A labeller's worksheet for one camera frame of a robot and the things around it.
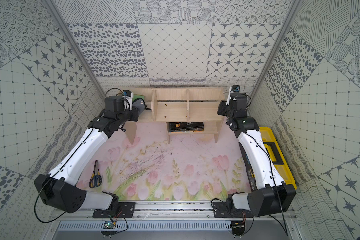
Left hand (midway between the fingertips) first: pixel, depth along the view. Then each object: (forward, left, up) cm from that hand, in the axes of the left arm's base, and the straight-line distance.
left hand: (134, 105), depth 78 cm
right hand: (+1, -48, +1) cm, 48 cm away
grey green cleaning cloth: (+1, -3, +2) cm, 3 cm away
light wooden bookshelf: (-4, -28, +1) cm, 29 cm away
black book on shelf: (0, -27, -18) cm, 33 cm away
